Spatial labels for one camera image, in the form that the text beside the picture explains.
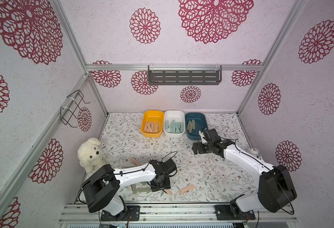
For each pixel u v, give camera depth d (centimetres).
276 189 45
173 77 92
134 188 82
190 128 109
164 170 64
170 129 109
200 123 115
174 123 113
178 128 109
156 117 114
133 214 73
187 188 82
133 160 93
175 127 109
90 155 76
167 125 113
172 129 108
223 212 74
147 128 109
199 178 86
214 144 66
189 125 111
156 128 109
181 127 110
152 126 110
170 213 75
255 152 83
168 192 81
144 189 81
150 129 109
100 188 45
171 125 112
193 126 110
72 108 79
